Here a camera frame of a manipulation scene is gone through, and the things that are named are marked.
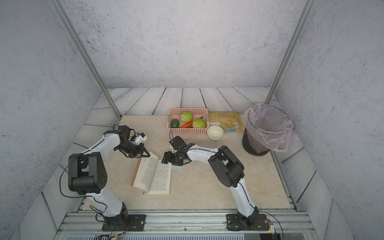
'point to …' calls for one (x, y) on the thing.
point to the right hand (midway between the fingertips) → (165, 163)
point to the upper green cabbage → (186, 116)
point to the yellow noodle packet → (230, 121)
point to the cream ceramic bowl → (215, 132)
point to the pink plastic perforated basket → (197, 112)
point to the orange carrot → (187, 125)
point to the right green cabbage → (199, 123)
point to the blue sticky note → (176, 167)
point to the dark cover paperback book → (151, 177)
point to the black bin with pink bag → (268, 128)
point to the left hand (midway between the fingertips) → (150, 154)
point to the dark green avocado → (174, 123)
